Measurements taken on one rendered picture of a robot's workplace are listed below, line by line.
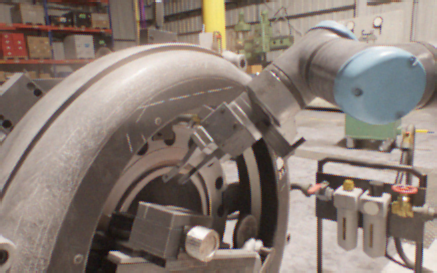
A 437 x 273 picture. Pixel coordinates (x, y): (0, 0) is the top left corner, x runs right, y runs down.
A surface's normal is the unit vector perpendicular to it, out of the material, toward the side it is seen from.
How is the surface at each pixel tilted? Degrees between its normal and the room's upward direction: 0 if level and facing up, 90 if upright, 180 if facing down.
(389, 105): 102
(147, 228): 65
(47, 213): 79
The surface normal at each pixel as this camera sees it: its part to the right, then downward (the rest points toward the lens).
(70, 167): 0.54, -0.12
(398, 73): 0.17, 0.39
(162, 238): -0.58, -0.25
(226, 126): -0.24, -0.20
